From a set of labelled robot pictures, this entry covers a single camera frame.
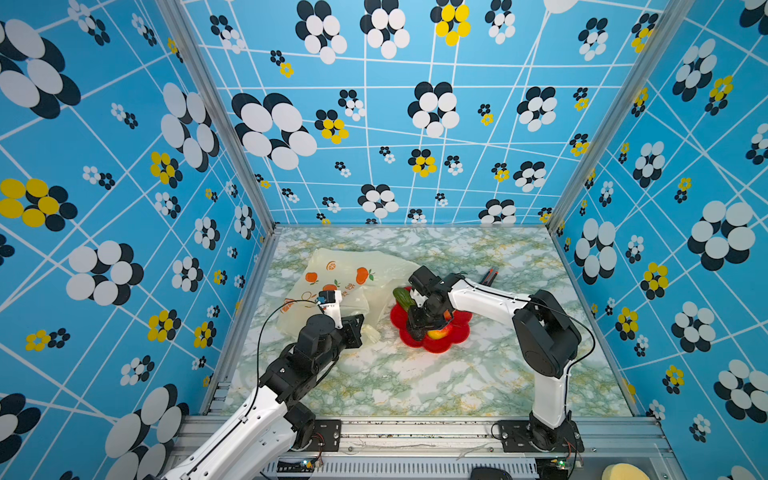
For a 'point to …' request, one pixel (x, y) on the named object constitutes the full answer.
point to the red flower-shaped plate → (458, 332)
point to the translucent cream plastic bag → (348, 282)
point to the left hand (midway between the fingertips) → (367, 317)
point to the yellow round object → (624, 471)
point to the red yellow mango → (438, 334)
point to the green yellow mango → (404, 298)
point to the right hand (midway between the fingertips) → (415, 328)
